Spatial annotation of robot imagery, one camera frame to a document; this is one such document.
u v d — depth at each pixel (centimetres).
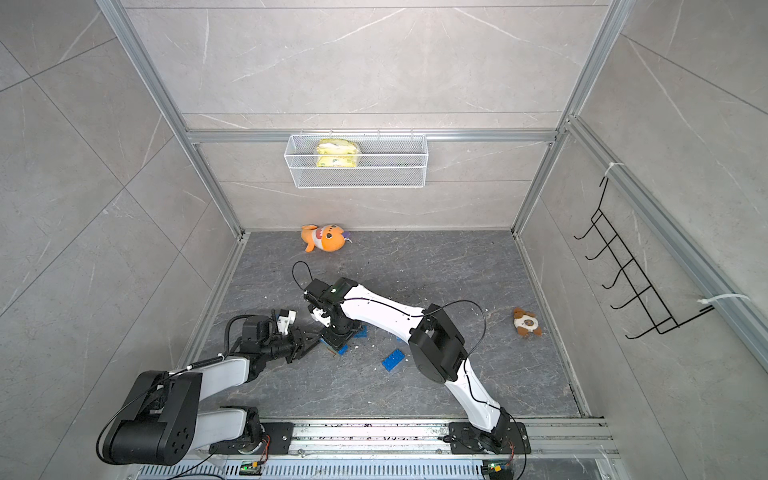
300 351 79
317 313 78
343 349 86
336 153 88
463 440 73
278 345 76
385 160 101
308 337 80
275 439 73
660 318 60
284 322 84
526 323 90
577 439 76
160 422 42
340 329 73
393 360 86
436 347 51
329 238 107
